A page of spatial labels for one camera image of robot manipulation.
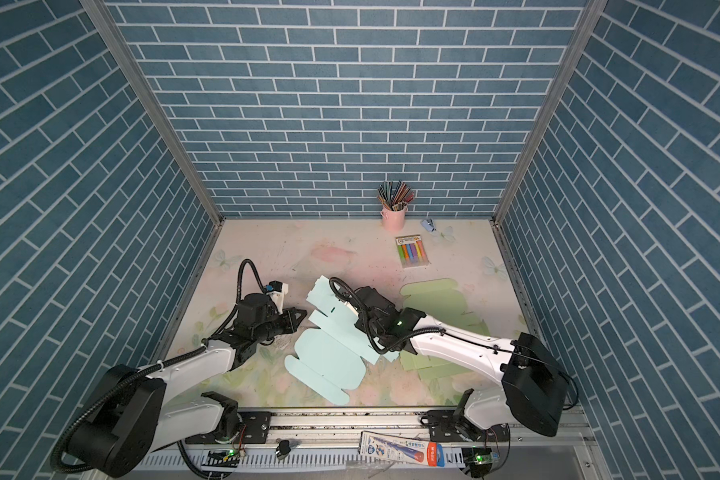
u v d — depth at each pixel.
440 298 0.99
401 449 0.71
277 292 0.80
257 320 0.70
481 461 0.70
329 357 0.86
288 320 0.77
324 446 0.72
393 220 1.14
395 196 1.13
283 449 0.68
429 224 1.19
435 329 0.53
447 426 0.74
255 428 0.74
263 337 0.74
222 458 0.72
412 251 1.09
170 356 0.87
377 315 0.60
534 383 0.42
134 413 0.42
